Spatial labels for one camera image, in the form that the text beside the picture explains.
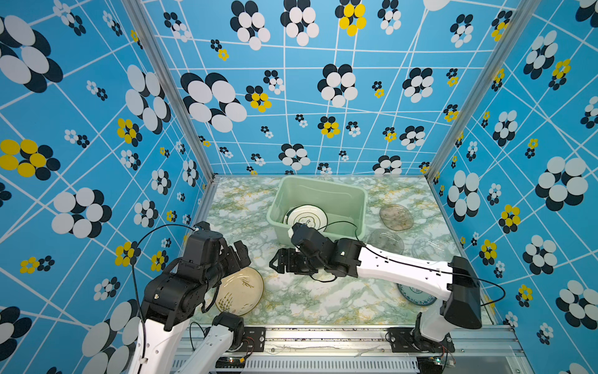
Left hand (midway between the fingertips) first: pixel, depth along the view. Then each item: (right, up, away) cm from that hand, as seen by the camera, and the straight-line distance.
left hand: (238, 250), depth 64 cm
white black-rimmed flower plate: (+20, +7, +37) cm, 43 cm away
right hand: (+11, -5, +5) cm, 13 cm away
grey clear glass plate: (+53, -3, +33) cm, 62 cm away
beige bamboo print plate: (-5, -20, +18) cm, 27 cm away
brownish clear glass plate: (+60, +6, +40) cm, 73 cm away
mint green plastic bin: (+35, +12, +27) cm, 46 cm away
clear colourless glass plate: (+70, -6, +30) cm, 77 cm away
